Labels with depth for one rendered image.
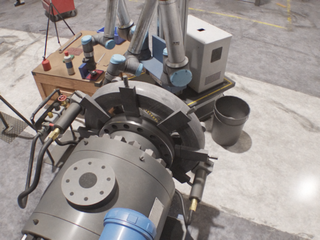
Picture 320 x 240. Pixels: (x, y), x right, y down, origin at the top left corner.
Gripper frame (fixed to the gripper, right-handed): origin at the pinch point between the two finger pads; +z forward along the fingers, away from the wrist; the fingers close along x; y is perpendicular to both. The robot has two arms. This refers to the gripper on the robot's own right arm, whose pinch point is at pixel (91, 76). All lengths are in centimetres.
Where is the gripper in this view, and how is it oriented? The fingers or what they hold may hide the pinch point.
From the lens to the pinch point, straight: 227.0
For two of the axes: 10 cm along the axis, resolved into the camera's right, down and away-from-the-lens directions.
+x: -9.5, -2.1, 2.1
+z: 0.0, 7.1, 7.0
